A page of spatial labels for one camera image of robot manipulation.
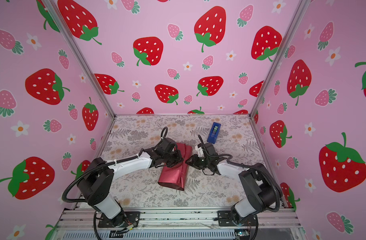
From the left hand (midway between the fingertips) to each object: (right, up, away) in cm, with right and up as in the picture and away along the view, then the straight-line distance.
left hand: (186, 159), depth 86 cm
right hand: (0, -2, +1) cm, 2 cm away
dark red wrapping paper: (-6, -9, -5) cm, 12 cm away
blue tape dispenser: (+19, +15, +18) cm, 30 cm away
